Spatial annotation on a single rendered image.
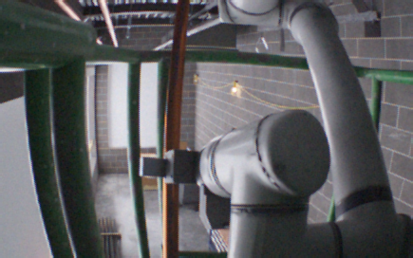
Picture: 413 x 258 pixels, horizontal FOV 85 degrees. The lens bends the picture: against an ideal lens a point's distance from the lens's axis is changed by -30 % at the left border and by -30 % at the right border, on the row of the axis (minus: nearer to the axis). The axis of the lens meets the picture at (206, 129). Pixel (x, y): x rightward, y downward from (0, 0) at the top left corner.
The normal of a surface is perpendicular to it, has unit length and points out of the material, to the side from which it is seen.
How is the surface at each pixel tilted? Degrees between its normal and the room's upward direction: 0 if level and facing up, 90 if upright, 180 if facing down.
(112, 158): 90
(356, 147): 47
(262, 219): 67
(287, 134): 63
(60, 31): 81
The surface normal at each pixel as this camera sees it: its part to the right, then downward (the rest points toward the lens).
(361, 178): -0.48, -0.58
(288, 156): 0.28, -0.25
